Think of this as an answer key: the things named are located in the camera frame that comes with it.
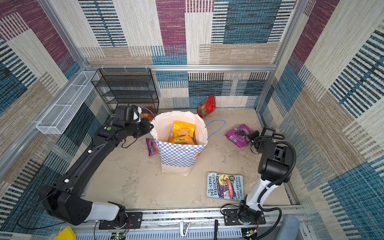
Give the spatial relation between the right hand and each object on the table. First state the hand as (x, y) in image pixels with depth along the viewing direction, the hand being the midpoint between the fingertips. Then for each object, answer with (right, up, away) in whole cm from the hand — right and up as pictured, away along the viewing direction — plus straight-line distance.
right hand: (249, 134), depth 100 cm
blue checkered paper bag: (-44, -11, -24) cm, 51 cm away
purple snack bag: (-8, 0, -3) cm, 8 cm away
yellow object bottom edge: (-95, -44, -30) cm, 109 cm away
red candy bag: (-26, +20, +8) cm, 34 cm away
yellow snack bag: (-44, -2, -10) cm, 45 cm away
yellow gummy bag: (-44, +4, -10) cm, 45 cm away
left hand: (-56, +7, -24) cm, 62 cm away
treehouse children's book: (-20, -26, -19) cm, 38 cm away
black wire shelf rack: (-83, +34, +8) cm, 90 cm away
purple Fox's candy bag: (-63, -7, -4) cm, 63 cm away
